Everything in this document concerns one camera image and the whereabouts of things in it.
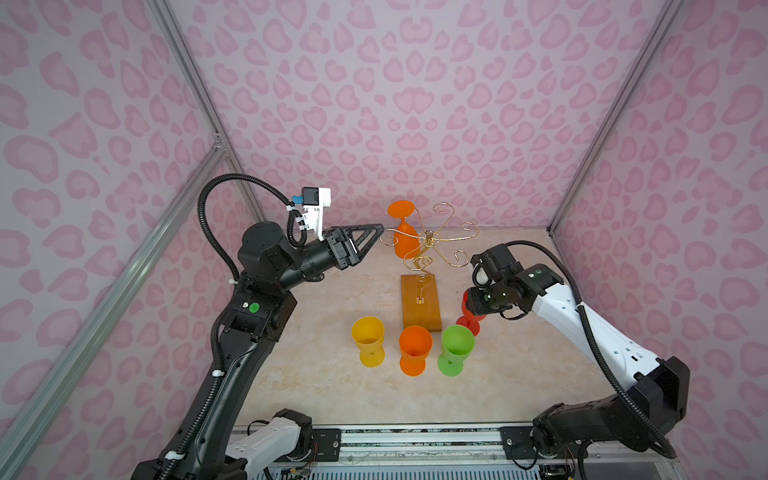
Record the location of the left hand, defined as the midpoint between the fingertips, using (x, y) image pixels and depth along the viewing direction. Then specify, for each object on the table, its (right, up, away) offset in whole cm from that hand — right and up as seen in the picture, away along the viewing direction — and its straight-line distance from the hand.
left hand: (377, 226), depth 53 cm
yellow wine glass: (-4, -27, +31) cm, 41 cm away
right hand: (+24, -18, +26) cm, 39 cm away
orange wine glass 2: (+9, -29, +27) cm, 40 cm away
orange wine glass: (+6, -1, +24) cm, 24 cm away
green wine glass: (+20, -29, +28) cm, 46 cm away
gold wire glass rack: (+10, -7, +30) cm, 33 cm away
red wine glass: (+25, -24, +37) cm, 51 cm away
